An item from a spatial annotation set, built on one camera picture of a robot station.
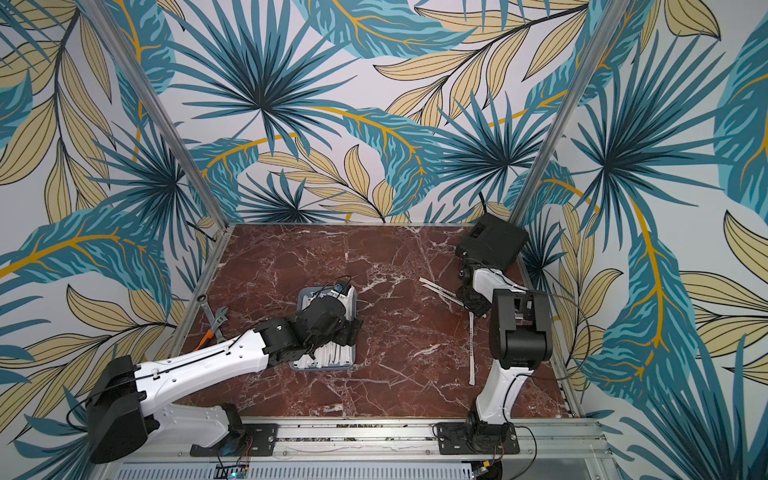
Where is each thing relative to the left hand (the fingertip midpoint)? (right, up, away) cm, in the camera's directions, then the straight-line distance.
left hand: (349, 321), depth 79 cm
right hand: (+38, +2, +20) cm, 43 cm away
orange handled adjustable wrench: (-42, -3, +14) cm, 44 cm away
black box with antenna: (+49, +23, +32) cm, 63 cm away
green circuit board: (-27, -35, -7) cm, 45 cm away
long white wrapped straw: (+35, -11, +10) cm, 38 cm away
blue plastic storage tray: (-17, +4, +19) cm, 26 cm away
